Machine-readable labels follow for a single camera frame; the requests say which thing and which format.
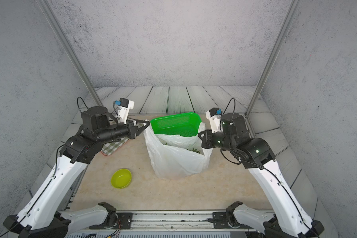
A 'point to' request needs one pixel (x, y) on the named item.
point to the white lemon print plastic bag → (173, 156)
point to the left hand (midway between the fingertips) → (151, 124)
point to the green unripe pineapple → (194, 149)
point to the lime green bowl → (121, 178)
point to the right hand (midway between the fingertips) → (199, 135)
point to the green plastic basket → (185, 125)
